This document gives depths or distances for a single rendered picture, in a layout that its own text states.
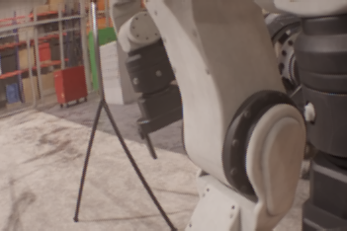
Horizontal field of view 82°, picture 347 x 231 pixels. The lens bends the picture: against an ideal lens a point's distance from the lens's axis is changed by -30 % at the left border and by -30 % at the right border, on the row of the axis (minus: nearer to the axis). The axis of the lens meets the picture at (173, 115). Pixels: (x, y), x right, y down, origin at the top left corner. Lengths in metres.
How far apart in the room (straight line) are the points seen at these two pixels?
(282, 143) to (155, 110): 0.30
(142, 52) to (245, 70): 0.25
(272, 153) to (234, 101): 0.08
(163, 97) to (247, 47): 0.26
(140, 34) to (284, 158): 0.32
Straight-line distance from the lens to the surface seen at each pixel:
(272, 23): 1.33
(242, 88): 0.31
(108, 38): 8.29
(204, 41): 0.28
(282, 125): 0.30
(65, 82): 5.91
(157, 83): 0.50
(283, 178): 0.33
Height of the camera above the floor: 0.73
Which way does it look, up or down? 13 degrees down
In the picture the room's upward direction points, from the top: 8 degrees counter-clockwise
